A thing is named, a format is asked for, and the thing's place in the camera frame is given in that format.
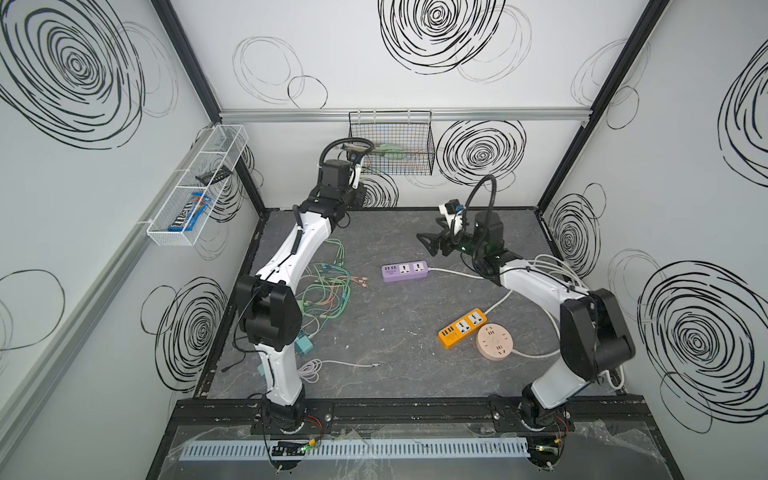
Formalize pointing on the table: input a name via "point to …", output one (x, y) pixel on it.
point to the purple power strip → (405, 270)
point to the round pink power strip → (494, 342)
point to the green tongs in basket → (392, 148)
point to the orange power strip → (453, 332)
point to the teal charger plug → (303, 345)
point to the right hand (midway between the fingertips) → (428, 223)
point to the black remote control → (221, 173)
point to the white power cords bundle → (612, 373)
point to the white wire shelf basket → (223, 147)
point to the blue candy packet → (179, 224)
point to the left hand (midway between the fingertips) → (356, 180)
